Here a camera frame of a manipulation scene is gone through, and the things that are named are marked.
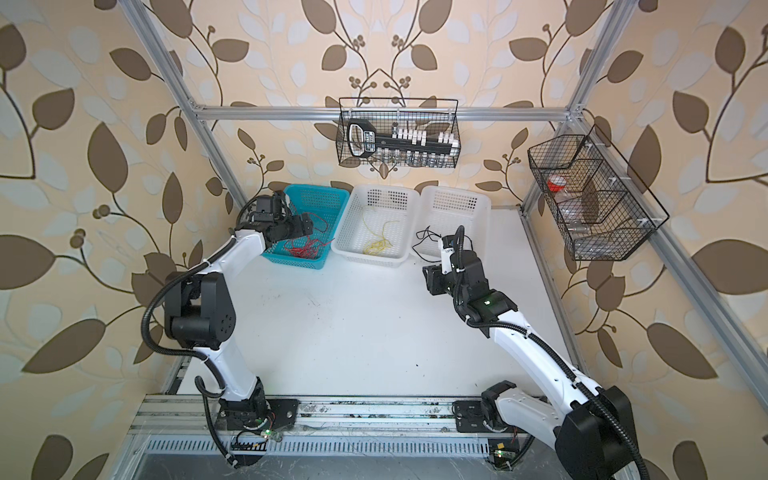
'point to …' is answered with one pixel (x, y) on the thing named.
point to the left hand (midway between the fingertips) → (301, 220)
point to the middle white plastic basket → (377, 225)
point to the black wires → (425, 235)
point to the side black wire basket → (592, 196)
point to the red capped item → (556, 183)
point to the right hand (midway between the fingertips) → (433, 270)
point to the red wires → (306, 247)
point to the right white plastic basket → (443, 208)
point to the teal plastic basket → (325, 207)
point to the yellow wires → (377, 247)
